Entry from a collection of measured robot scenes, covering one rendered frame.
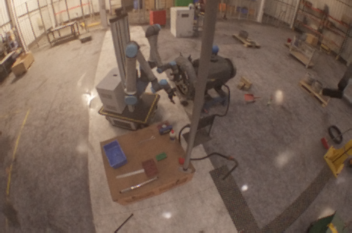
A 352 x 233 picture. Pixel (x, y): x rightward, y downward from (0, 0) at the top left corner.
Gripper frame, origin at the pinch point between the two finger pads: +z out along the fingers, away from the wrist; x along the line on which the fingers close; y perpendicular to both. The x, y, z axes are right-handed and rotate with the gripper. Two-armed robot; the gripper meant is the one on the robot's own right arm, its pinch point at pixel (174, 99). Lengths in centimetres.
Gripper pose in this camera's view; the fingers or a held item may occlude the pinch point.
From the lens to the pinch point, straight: 193.7
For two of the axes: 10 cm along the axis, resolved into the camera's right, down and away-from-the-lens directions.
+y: -9.2, 2.1, 3.3
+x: -0.5, 7.7, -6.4
